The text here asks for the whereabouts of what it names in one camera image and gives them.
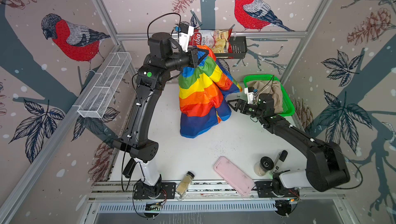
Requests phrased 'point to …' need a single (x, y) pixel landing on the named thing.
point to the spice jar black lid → (183, 186)
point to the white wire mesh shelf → (96, 101)
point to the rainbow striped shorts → (202, 88)
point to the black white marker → (280, 160)
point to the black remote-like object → (129, 168)
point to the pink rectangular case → (240, 182)
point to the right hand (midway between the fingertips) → (229, 105)
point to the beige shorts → (273, 88)
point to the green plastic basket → (288, 108)
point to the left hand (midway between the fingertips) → (207, 50)
